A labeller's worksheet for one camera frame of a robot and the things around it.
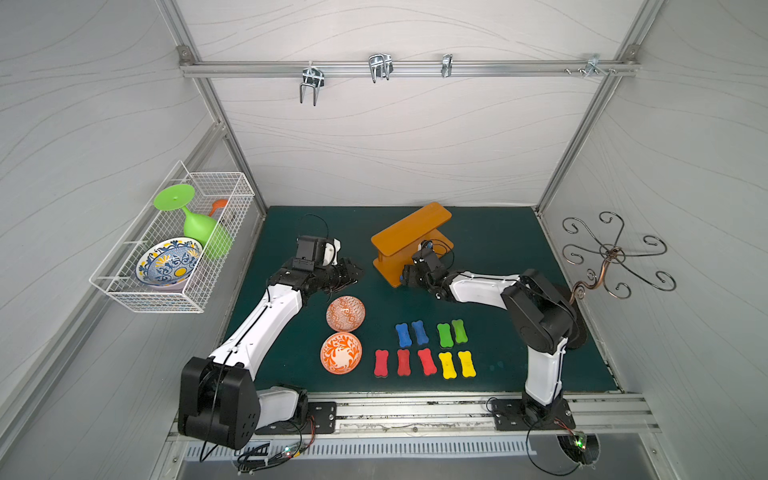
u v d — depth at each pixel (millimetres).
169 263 623
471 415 750
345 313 906
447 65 785
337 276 715
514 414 733
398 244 931
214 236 625
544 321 506
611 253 686
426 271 754
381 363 806
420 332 858
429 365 801
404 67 799
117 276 554
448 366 801
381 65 764
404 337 860
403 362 806
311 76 782
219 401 395
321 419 737
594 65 764
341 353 826
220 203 795
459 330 866
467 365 802
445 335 862
